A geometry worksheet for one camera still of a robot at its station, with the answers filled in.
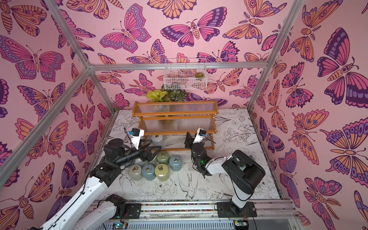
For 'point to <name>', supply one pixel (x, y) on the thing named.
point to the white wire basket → (185, 79)
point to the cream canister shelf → (154, 162)
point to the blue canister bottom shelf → (175, 163)
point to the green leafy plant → (164, 95)
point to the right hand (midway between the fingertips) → (192, 132)
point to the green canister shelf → (163, 157)
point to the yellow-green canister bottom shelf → (162, 172)
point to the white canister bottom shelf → (157, 140)
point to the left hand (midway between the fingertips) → (157, 143)
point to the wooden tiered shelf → (166, 122)
